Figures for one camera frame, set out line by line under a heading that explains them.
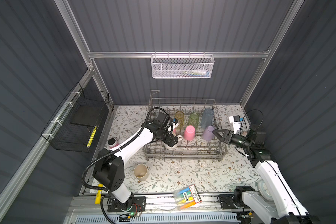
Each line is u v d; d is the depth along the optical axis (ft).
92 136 2.27
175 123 2.49
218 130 2.40
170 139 2.42
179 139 2.85
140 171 2.73
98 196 2.46
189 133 2.91
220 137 2.17
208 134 2.92
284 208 1.32
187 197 2.42
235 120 2.18
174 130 2.42
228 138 2.08
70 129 2.38
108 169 1.45
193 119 3.14
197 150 2.97
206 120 3.16
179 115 3.08
